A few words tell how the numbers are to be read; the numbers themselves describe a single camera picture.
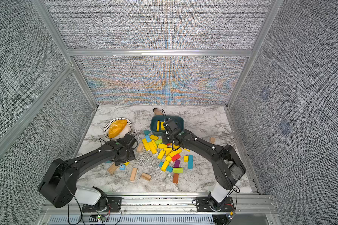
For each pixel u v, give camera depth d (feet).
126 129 3.41
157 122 3.48
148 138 3.23
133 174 2.74
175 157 2.95
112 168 2.74
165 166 2.80
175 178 2.64
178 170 2.76
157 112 3.70
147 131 3.39
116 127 3.20
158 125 3.41
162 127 3.31
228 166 1.56
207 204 2.37
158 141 3.14
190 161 2.92
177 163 2.89
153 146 3.11
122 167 2.81
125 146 2.16
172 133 2.20
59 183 1.38
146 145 3.13
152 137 3.28
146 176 2.72
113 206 2.42
